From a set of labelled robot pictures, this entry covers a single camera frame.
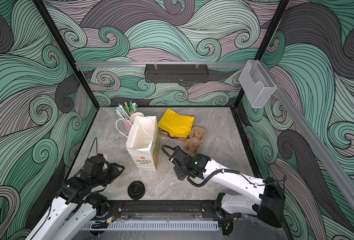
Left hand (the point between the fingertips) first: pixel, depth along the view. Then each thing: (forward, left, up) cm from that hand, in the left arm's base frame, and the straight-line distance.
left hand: (124, 168), depth 74 cm
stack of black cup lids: (-8, -6, -9) cm, 13 cm away
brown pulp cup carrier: (+26, -42, -9) cm, 50 cm away
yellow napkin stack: (+35, -27, -10) cm, 45 cm away
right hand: (0, -29, -2) cm, 29 cm away
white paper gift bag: (+21, -6, -13) cm, 26 cm away
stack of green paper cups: (+30, 0, +6) cm, 31 cm away
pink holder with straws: (+32, +6, -4) cm, 32 cm away
